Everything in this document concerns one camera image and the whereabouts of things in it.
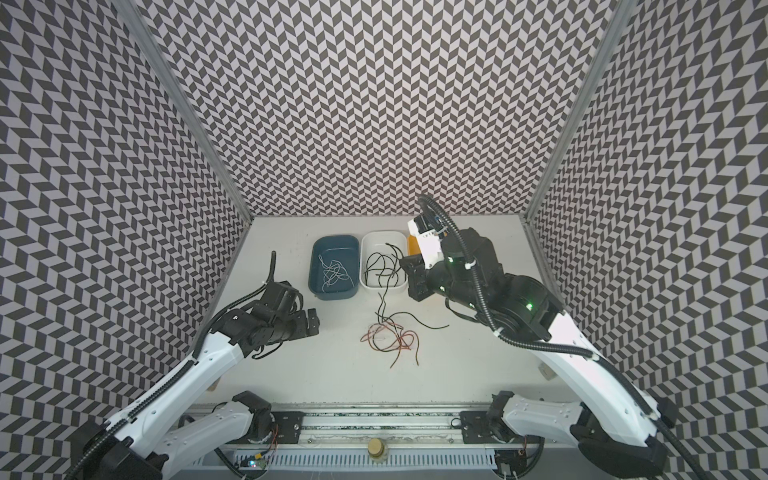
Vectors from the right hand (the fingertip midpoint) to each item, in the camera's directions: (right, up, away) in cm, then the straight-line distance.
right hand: (404, 259), depth 58 cm
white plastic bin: (-10, +4, +48) cm, 49 cm away
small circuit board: (-32, -46, +7) cm, 57 cm away
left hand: (-26, -19, +21) cm, 38 cm away
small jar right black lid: (+39, -32, +22) cm, 55 cm away
